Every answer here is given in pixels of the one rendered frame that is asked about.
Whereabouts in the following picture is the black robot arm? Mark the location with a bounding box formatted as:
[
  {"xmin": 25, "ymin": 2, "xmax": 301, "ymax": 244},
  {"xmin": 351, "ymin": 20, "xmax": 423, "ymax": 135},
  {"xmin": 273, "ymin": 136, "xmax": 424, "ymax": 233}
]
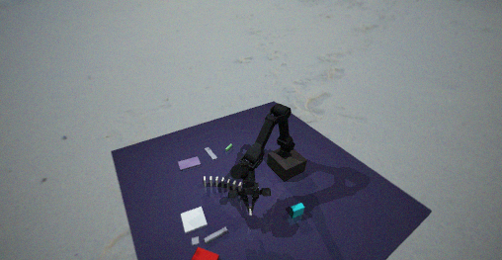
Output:
[{"xmin": 230, "ymin": 103, "xmax": 295, "ymax": 196}]

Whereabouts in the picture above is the white flat rectangular block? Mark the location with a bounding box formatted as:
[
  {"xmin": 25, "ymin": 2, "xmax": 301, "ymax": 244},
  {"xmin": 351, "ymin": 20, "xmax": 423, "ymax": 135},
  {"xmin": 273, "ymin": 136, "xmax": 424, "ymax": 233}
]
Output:
[{"xmin": 181, "ymin": 207, "xmax": 207, "ymax": 233}]

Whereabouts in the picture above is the red rectangular block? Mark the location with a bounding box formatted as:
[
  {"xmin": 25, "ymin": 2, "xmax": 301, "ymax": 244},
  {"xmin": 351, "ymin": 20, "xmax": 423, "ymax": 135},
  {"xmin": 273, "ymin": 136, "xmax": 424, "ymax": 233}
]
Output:
[{"xmin": 192, "ymin": 247, "xmax": 219, "ymax": 260}]

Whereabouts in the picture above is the teal block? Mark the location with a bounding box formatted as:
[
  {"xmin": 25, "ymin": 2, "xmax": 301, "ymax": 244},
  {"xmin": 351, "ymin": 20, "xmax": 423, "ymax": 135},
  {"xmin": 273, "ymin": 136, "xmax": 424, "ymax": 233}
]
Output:
[{"xmin": 290, "ymin": 203, "xmax": 304, "ymax": 218}]

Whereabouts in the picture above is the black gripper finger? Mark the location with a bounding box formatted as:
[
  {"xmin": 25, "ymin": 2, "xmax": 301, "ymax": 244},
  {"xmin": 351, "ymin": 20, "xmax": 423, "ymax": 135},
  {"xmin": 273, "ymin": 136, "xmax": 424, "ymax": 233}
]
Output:
[
  {"xmin": 240, "ymin": 196, "xmax": 250, "ymax": 214},
  {"xmin": 251, "ymin": 196, "xmax": 259, "ymax": 213}
]

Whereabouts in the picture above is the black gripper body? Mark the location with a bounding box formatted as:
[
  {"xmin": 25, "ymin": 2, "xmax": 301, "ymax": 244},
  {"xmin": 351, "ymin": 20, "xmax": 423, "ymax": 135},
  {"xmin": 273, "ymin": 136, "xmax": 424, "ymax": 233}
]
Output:
[{"xmin": 228, "ymin": 177, "xmax": 271, "ymax": 198}]

